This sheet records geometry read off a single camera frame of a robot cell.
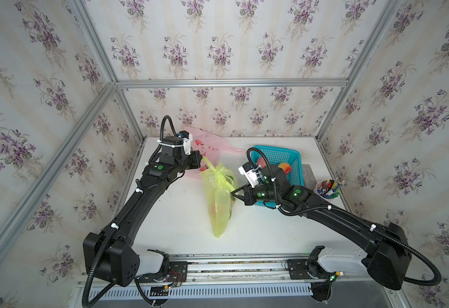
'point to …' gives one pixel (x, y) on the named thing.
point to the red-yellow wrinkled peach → (285, 167)
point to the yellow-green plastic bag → (218, 184)
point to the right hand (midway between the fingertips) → (236, 195)
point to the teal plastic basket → (266, 206)
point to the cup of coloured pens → (329, 188)
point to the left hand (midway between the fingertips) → (201, 155)
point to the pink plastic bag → (210, 146)
